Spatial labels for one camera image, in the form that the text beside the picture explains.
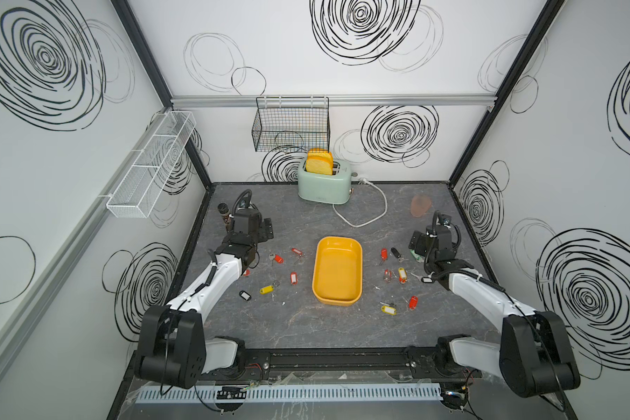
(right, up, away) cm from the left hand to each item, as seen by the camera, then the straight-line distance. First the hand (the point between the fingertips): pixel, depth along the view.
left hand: (251, 223), depth 87 cm
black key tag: (-2, -24, -1) cm, 24 cm away
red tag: (+14, -19, +4) cm, 24 cm away
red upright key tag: (+55, -26, -1) cm, 61 cm away
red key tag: (+14, -11, +11) cm, 21 cm away
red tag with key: (+48, -12, +10) cm, 50 cm away
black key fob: (+52, -12, +11) cm, 55 cm away
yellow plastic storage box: (+30, -17, +4) cm, 34 cm away
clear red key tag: (+48, -18, +4) cm, 51 cm away
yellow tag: (+5, -23, +2) cm, 24 cm away
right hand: (+62, -5, 0) cm, 62 cm away
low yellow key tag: (+46, -28, -3) cm, 54 cm away
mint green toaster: (+30, +13, +18) cm, 38 cm away
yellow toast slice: (+23, +23, +12) cm, 35 cm away
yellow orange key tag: (+53, -19, +4) cm, 56 cm away
